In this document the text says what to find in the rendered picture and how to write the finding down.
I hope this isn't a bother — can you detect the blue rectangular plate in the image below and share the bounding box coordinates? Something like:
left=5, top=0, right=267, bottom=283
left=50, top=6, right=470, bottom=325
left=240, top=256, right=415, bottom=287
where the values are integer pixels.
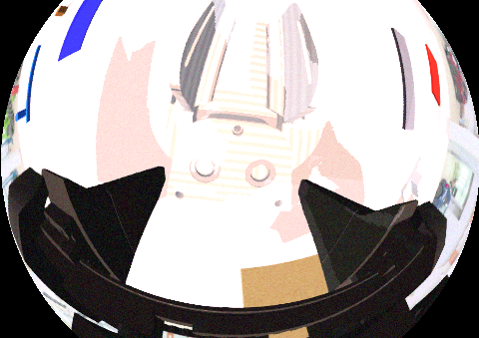
left=57, top=0, right=103, bottom=60

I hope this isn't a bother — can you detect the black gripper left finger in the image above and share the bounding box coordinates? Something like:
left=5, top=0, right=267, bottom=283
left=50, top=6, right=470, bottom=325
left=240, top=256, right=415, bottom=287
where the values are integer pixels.
left=41, top=166, right=167, bottom=283

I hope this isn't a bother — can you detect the light grey flat bar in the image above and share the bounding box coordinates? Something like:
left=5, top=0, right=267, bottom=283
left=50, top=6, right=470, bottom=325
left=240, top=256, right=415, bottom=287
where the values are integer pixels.
left=391, top=28, right=415, bottom=131

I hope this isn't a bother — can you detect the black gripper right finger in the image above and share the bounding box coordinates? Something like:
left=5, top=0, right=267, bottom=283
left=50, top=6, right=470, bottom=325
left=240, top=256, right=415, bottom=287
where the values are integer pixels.
left=298, top=179, right=419, bottom=293

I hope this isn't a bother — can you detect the red flat plate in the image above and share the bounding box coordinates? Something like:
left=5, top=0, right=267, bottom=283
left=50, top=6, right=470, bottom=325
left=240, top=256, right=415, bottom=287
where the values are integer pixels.
left=424, top=44, right=440, bottom=107

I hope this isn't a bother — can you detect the blue long thin bar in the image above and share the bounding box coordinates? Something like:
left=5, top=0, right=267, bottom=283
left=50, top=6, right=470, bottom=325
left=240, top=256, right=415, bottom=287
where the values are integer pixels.
left=25, top=44, right=41, bottom=123

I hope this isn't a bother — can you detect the small blue block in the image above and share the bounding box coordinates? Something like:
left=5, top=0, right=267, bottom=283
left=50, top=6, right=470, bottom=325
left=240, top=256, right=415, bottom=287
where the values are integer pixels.
left=16, top=108, right=27, bottom=122

